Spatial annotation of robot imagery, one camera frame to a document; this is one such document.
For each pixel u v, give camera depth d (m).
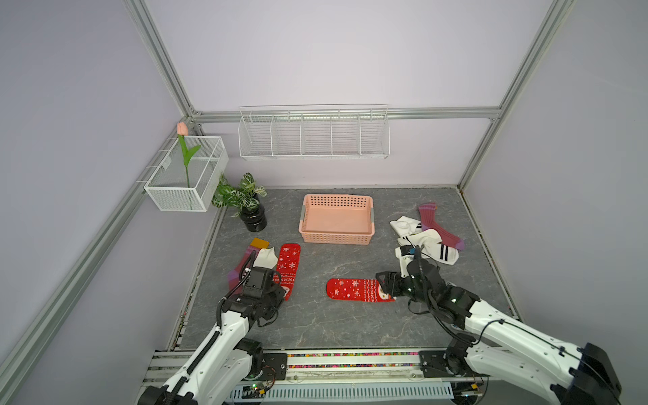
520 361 0.53
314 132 0.99
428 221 1.08
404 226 1.04
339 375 0.73
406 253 0.71
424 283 0.58
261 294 0.64
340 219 1.02
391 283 0.69
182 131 0.83
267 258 0.97
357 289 0.89
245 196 0.85
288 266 0.94
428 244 0.99
